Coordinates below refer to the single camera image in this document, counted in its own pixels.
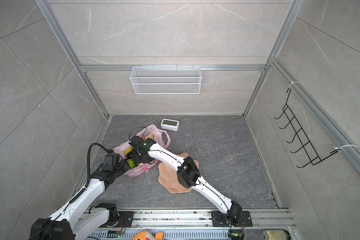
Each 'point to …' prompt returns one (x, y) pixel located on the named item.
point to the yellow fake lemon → (128, 150)
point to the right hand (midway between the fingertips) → (140, 161)
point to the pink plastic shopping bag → (161, 137)
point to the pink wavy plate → (168, 177)
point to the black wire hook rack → (314, 158)
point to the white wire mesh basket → (165, 80)
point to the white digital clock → (170, 124)
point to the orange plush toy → (145, 235)
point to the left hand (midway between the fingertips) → (126, 160)
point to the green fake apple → (131, 163)
